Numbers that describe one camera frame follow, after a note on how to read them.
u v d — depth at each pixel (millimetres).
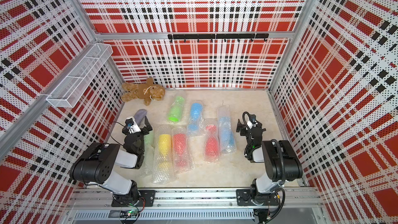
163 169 754
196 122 940
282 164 436
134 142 681
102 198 755
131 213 695
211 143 841
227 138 848
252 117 778
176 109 1016
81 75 770
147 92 1110
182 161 784
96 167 449
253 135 690
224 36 886
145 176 799
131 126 734
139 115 1035
